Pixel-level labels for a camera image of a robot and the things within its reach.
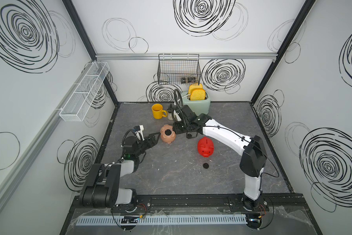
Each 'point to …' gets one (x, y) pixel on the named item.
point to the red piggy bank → (205, 147)
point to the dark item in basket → (190, 79)
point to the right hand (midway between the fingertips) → (175, 127)
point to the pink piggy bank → (167, 133)
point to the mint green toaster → (199, 107)
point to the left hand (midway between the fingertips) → (157, 135)
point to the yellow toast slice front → (197, 94)
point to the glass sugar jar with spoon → (170, 109)
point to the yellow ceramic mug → (158, 112)
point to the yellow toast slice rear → (194, 86)
